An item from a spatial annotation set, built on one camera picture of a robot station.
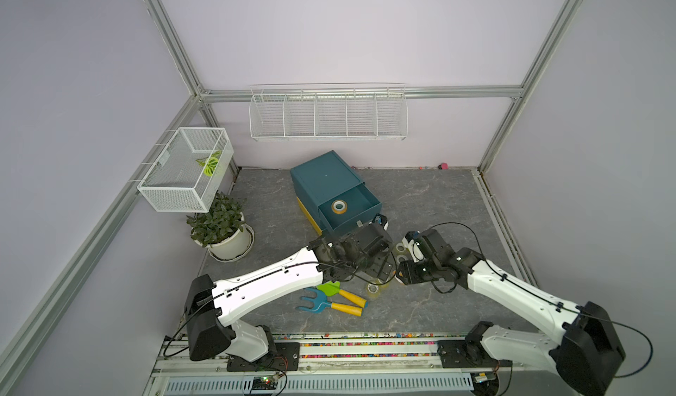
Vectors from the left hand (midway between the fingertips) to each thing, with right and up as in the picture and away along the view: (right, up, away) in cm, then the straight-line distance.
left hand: (375, 257), depth 72 cm
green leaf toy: (-51, +27, +9) cm, 58 cm away
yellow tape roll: (0, -13, +13) cm, 18 cm away
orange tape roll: (-11, +13, +17) cm, 24 cm away
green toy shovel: (-13, -14, +14) cm, 24 cm away
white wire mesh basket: (-58, +23, +11) cm, 64 cm away
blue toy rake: (-17, -17, +10) cm, 26 cm away
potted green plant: (-46, +9, +7) cm, 47 cm away
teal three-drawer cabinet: (-11, +17, +11) cm, 23 cm away
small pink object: (+38, +31, +52) cm, 72 cm away
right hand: (+9, -7, +10) cm, 16 cm away
